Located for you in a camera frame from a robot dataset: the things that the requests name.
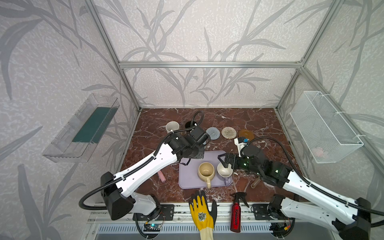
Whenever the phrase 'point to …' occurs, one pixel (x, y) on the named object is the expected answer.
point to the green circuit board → (152, 227)
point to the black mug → (190, 124)
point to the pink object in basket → (317, 151)
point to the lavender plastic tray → (188, 177)
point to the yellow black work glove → (204, 219)
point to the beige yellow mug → (206, 172)
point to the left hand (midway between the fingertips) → (201, 148)
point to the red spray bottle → (235, 211)
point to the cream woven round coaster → (229, 132)
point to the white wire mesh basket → (328, 137)
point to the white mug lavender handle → (226, 173)
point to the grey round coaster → (213, 132)
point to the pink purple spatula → (161, 176)
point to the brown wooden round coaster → (247, 133)
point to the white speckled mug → (172, 126)
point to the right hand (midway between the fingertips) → (224, 152)
